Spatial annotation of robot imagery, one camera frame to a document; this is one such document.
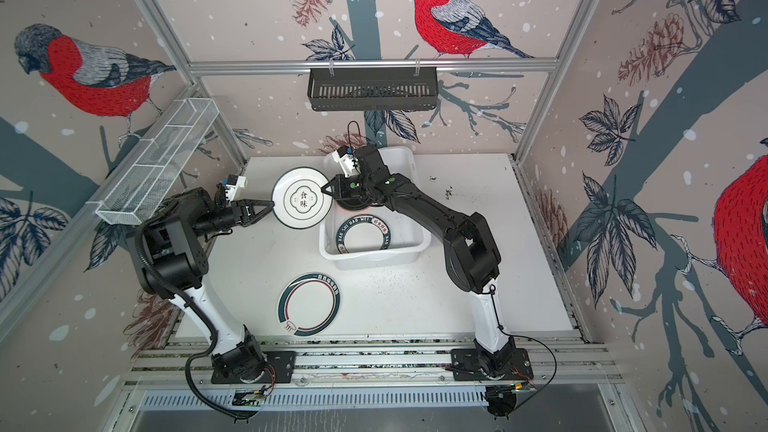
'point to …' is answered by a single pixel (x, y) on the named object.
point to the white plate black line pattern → (298, 197)
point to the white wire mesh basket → (155, 162)
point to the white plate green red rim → (308, 304)
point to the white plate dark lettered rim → (362, 233)
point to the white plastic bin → (410, 233)
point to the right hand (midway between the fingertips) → (321, 192)
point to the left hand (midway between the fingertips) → (269, 208)
